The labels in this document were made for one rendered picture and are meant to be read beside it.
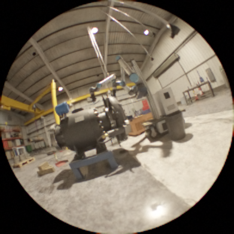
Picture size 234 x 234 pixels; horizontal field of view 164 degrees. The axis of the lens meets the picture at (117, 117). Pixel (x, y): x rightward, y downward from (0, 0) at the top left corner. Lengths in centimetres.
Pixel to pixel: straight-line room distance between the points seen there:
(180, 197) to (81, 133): 113
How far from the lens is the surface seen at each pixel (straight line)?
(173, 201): 61
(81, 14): 805
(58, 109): 118
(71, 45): 917
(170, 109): 168
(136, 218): 59
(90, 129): 105
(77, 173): 112
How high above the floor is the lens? 55
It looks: 3 degrees up
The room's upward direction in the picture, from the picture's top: 19 degrees counter-clockwise
